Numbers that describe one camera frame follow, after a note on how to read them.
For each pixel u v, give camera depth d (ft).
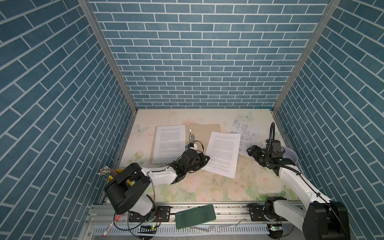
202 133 3.45
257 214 2.42
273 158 2.14
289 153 2.92
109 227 2.27
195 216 2.38
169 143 3.31
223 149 3.09
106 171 2.32
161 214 2.38
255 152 2.58
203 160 2.46
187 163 2.18
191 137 3.34
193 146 2.70
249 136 3.45
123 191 1.41
